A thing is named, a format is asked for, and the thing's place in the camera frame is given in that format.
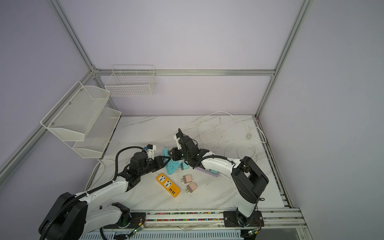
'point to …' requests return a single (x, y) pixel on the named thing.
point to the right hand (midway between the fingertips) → (168, 152)
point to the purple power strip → (210, 173)
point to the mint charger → (185, 166)
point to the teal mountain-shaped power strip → (172, 166)
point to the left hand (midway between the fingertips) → (169, 159)
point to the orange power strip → (168, 185)
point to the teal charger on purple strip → (214, 171)
